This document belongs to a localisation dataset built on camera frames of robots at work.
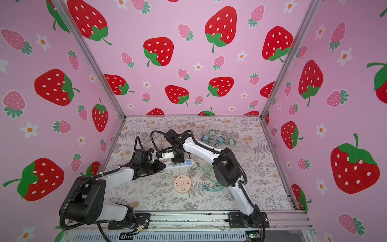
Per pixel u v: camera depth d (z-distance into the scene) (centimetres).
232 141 104
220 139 104
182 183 84
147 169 77
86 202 43
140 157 73
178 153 75
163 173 90
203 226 73
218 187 85
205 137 103
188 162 93
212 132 110
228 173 54
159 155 77
